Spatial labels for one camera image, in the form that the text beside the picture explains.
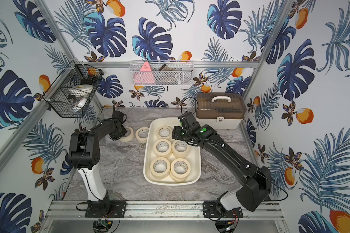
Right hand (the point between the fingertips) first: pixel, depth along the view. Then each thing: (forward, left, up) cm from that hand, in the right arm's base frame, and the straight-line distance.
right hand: (176, 132), depth 78 cm
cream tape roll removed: (+13, +25, -21) cm, 36 cm away
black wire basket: (+36, +64, +14) cm, 75 cm away
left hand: (+12, +40, -17) cm, 45 cm away
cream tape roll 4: (+2, -2, -21) cm, 21 cm away
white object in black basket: (+24, +62, +6) cm, 67 cm away
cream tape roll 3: (+3, +10, -22) cm, 24 cm away
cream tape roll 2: (+15, +10, -21) cm, 27 cm away
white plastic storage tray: (-5, -11, -20) cm, 23 cm away
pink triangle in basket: (+33, +20, +14) cm, 41 cm away
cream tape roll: (+10, +34, -18) cm, 40 cm away
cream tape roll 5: (-10, +10, -22) cm, 26 cm away
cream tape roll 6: (-12, -2, -22) cm, 25 cm away
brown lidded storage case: (+21, -28, -4) cm, 36 cm away
